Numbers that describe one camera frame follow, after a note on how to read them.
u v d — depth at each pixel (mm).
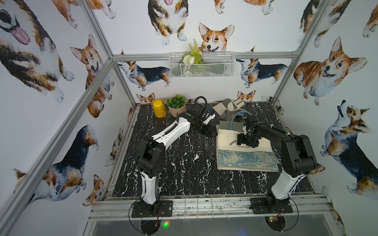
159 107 1074
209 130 784
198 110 718
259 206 733
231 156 874
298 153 532
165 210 734
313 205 757
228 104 1172
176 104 1035
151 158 493
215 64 923
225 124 1009
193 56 820
